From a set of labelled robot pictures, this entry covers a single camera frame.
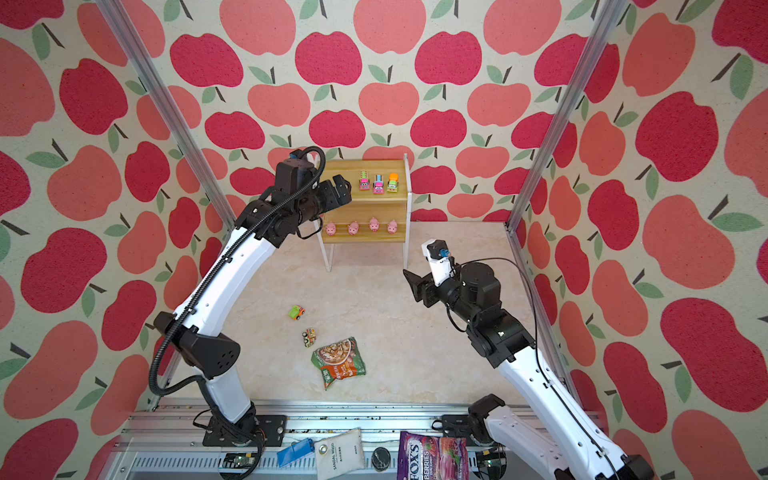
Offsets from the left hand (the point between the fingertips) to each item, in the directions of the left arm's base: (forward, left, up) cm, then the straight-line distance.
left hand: (345, 190), depth 74 cm
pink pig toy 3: (+9, -13, -22) cm, 26 cm away
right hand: (-17, -20, -8) cm, 27 cm away
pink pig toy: (+8, 0, -22) cm, 23 cm away
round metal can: (-53, -9, -30) cm, 61 cm away
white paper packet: (-51, +1, -39) cm, 64 cm away
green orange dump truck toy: (-13, +18, -38) cm, 44 cm away
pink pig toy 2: (+10, -7, -21) cm, 25 cm away
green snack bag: (-28, +3, -39) cm, 48 cm away
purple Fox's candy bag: (-52, -18, -38) cm, 67 cm away
